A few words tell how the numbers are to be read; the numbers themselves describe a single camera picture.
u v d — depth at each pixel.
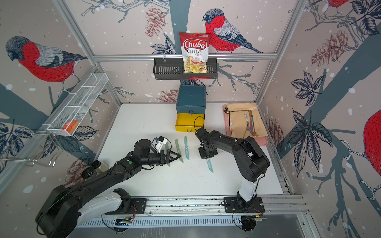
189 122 0.95
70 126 0.65
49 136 0.60
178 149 0.94
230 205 0.73
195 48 0.82
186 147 0.95
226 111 1.14
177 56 0.93
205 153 0.80
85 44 0.86
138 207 0.73
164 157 0.70
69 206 0.40
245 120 1.09
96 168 0.78
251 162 0.47
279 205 0.76
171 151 0.70
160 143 0.75
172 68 0.95
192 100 0.93
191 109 0.92
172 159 0.70
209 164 0.88
